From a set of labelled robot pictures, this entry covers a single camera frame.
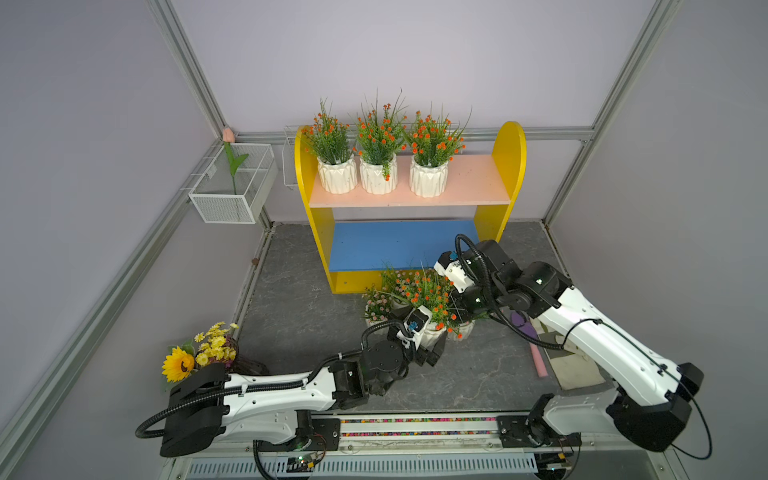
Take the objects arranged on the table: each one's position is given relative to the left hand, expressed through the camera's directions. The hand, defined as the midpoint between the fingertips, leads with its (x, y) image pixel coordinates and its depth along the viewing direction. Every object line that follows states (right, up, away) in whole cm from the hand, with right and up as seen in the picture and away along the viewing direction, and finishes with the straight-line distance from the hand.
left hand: (431, 318), depth 69 cm
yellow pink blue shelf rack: (-19, +21, +30) cm, 41 cm away
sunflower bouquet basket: (-47, -4, -6) cm, 47 cm away
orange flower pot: (-1, +8, -9) cm, 12 cm away
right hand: (+2, +3, -1) cm, 3 cm away
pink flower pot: (-13, 0, +11) cm, 18 cm away
